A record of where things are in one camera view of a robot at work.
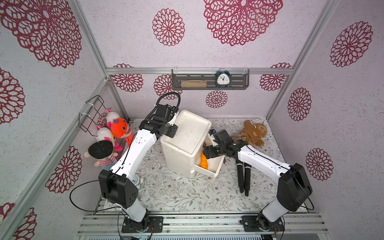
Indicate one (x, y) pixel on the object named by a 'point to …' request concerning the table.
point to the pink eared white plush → (111, 116)
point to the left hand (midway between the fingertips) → (170, 128)
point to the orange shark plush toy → (122, 130)
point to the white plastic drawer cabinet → (180, 152)
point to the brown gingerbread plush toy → (253, 133)
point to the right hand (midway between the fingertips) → (208, 149)
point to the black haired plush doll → (102, 150)
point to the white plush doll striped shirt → (105, 133)
